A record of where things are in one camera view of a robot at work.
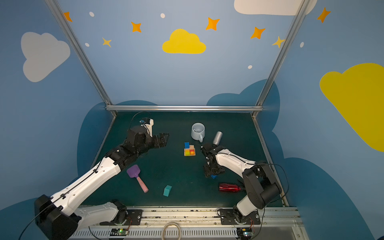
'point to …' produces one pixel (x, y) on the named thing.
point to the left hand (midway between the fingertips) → (164, 135)
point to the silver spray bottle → (217, 138)
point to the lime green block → (187, 153)
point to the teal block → (167, 190)
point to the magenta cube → (192, 150)
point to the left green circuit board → (119, 232)
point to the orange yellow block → (192, 153)
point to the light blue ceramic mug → (198, 131)
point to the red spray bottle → (227, 187)
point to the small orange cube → (187, 150)
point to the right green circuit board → (244, 233)
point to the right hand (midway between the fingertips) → (213, 171)
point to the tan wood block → (191, 147)
